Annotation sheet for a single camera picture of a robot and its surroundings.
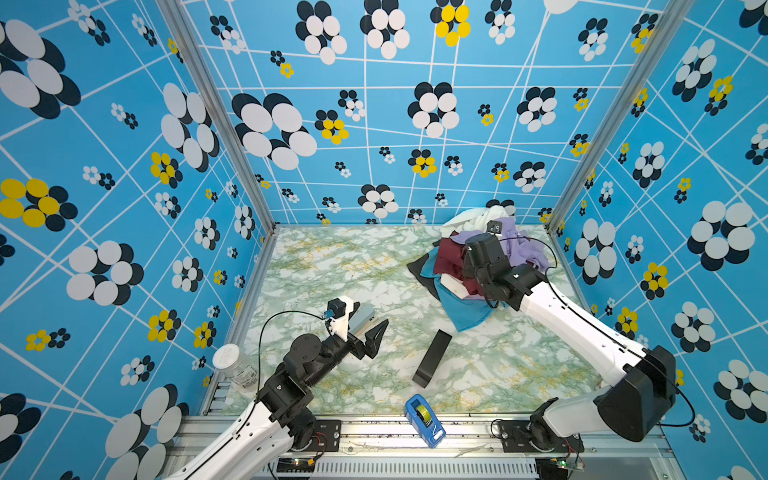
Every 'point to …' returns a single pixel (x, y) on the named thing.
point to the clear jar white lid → (228, 360)
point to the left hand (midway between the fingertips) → (374, 313)
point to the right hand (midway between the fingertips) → (478, 256)
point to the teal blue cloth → (466, 313)
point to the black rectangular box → (433, 358)
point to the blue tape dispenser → (424, 420)
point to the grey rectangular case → (363, 314)
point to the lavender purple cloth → (520, 249)
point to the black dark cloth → (415, 269)
